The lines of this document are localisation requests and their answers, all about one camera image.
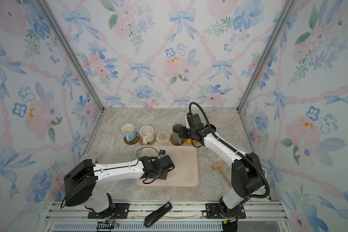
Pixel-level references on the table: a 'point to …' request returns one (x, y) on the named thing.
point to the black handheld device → (150, 218)
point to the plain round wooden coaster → (173, 142)
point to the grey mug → (176, 130)
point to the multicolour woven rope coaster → (163, 137)
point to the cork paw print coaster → (145, 141)
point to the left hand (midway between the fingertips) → (165, 172)
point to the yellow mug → (189, 141)
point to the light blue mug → (129, 132)
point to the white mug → (146, 134)
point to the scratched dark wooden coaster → (133, 142)
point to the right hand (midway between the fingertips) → (182, 130)
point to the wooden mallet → (219, 165)
